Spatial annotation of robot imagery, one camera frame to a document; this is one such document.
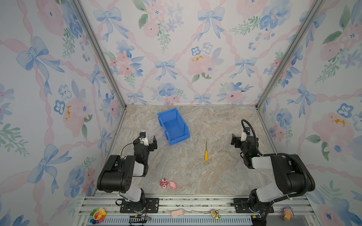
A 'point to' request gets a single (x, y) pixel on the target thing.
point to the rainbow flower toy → (97, 215)
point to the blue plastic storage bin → (176, 129)
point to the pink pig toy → (172, 185)
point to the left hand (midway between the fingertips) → (148, 136)
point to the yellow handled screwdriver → (206, 153)
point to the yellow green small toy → (214, 213)
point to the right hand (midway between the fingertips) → (241, 134)
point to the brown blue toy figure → (288, 213)
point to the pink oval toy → (177, 213)
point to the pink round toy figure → (163, 183)
